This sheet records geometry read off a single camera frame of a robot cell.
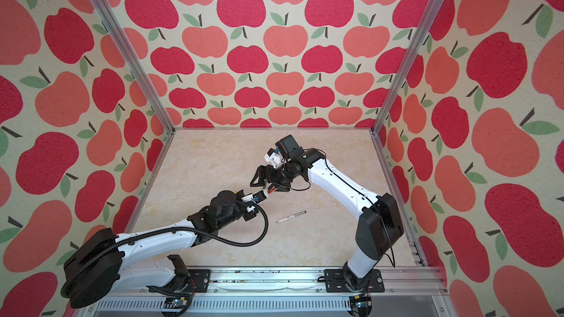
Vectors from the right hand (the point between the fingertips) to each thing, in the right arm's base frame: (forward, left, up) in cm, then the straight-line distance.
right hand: (260, 191), depth 76 cm
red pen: (0, -4, +2) cm, 5 cm away
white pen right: (0, -12, -18) cm, 22 cm away
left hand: (0, -1, -4) cm, 4 cm away
